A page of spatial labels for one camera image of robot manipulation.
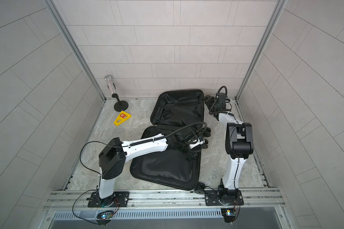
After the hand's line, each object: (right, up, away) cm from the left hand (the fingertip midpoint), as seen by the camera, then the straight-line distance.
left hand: (197, 153), depth 80 cm
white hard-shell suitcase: (-15, +24, +23) cm, 36 cm away
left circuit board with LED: (-45, -25, -15) cm, 53 cm away
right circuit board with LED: (+14, -26, -12) cm, 32 cm away
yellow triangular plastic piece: (-52, +19, +25) cm, 61 cm away
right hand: (+8, +33, +19) cm, 39 cm away
